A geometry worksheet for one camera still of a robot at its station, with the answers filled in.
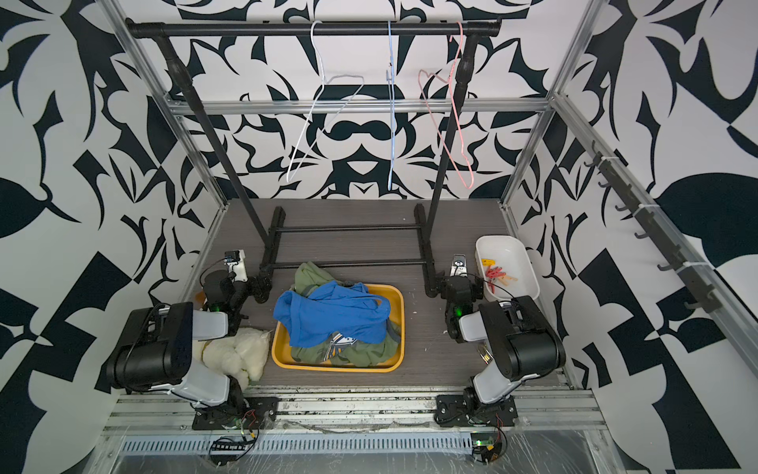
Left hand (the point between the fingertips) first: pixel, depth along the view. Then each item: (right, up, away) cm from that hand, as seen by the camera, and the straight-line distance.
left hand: (252, 263), depth 94 cm
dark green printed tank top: (+31, -20, -16) cm, 40 cm away
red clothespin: (+78, -3, +3) cm, 78 cm away
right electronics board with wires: (+66, -41, -23) cm, 81 cm away
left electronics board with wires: (+3, -43, -21) cm, 48 cm away
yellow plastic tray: (+13, -22, -11) cm, 28 cm away
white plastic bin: (+82, -2, +5) cm, 82 cm away
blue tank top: (+27, -10, -16) cm, 33 cm away
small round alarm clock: (+69, -24, -11) cm, 74 cm away
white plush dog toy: (+6, -20, -21) cm, 29 cm away
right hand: (+66, -2, 0) cm, 66 cm away
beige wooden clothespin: (+81, -5, +4) cm, 81 cm away
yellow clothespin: (+76, 0, +7) cm, 77 cm away
